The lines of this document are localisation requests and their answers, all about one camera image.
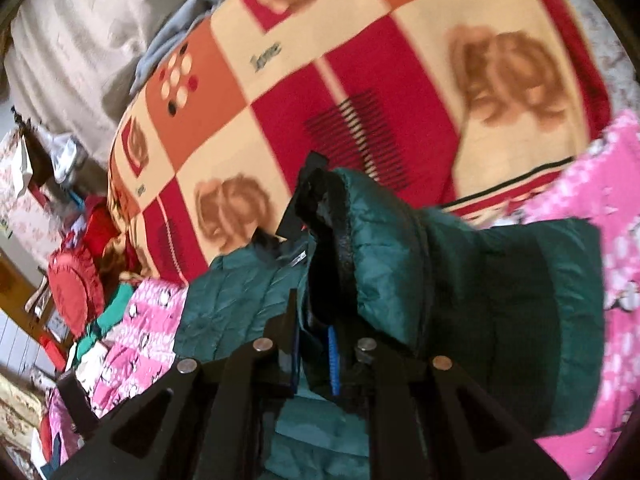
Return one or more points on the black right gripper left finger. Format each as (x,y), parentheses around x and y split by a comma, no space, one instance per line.
(209,420)

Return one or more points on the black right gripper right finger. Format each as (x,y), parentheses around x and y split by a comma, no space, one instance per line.
(430,420)

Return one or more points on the dark green puffer jacket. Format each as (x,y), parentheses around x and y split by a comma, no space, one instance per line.
(519,308)

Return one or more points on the teal green garment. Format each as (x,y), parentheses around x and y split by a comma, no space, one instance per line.
(112,315)

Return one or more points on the red heart ruffled pillow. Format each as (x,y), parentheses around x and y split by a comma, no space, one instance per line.
(76,288)

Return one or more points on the red garment pile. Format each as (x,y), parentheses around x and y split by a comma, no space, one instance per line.
(109,248)

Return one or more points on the pink penguin bedsheet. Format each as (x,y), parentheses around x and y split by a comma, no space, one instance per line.
(601,187)

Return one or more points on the white plastic bag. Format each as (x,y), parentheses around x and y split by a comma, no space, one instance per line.
(65,151)

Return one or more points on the red orange rose blanket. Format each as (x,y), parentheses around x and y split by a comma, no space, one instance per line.
(466,104)

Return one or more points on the white floral quilt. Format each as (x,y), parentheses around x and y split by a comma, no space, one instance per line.
(611,57)

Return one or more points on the grey beige curtain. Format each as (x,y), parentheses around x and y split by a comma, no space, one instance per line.
(70,63)

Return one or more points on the light blue cloth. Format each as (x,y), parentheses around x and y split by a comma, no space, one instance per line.
(170,34)

